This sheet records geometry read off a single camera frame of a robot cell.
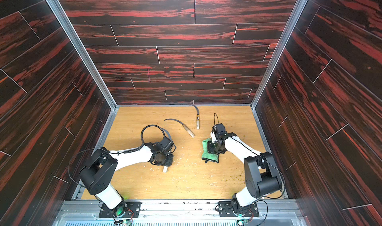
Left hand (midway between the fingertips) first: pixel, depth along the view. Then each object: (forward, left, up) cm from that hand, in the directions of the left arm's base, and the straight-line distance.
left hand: (172, 163), depth 90 cm
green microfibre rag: (+1, -24, +8) cm, 26 cm away
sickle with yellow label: (+36, -16, +2) cm, 39 cm away
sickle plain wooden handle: (+23, -10, +2) cm, 25 cm away
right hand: (+8, -25, +3) cm, 27 cm away
